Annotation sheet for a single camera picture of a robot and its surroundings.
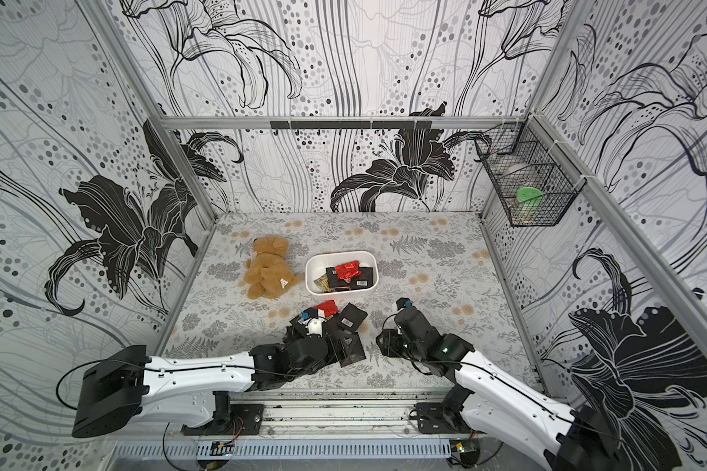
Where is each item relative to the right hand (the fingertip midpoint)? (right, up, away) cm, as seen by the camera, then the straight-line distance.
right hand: (385, 338), depth 80 cm
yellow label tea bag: (-20, +13, +18) cm, 30 cm away
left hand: (-9, -3, -2) cm, 10 cm away
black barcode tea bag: (-10, +3, +10) cm, 15 cm away
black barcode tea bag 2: (-6, +14, +16) cm, 22 cm away
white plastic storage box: (-22, +19, +19) cm, 35 cm away
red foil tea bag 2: (-17, +6, +13) cm, 22 cm away
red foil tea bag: (-11, +17, +18) cm, 27 cm away
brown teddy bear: (-35, +18, +8) cm, 40 cm away
